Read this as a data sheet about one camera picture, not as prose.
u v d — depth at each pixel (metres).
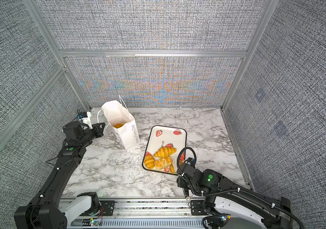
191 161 0.69
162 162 0.85
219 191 0.48
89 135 0.66
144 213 0.73
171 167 0.84
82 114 0.66
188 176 0.55
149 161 0.86
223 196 0.49
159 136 1.03
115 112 0.97
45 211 0.39
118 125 1.00
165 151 0.90
